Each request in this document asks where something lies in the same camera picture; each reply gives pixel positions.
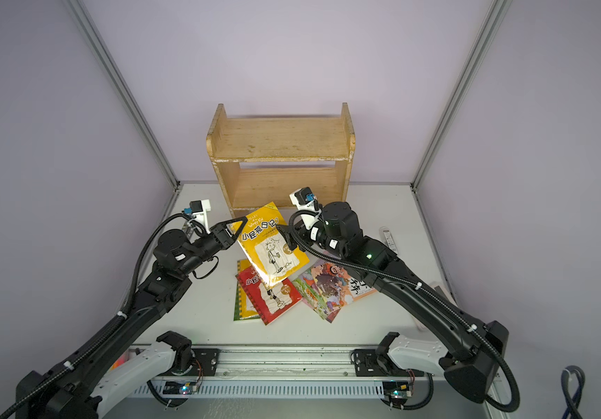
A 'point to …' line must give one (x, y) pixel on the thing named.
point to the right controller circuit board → (397, 388)
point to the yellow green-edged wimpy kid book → (244, 307)
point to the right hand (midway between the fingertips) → (289, 225)
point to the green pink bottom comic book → (314, 300)
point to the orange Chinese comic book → (344, 286)
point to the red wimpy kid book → (270, 301)
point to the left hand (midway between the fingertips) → (244, 220)
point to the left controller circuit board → (173, 388)
